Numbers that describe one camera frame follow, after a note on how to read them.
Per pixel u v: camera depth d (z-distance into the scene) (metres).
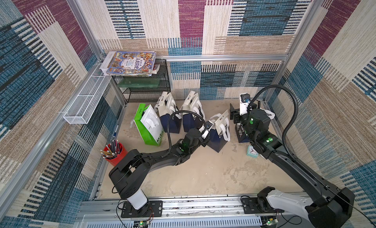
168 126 0.98
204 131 0.70
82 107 0.72
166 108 0.81
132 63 0.80
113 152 0.81
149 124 0.80
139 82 0.95
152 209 0.73
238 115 0.63
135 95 1.19
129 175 0.45
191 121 0.92
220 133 0.79
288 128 0.46
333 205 0.38
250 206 0.73
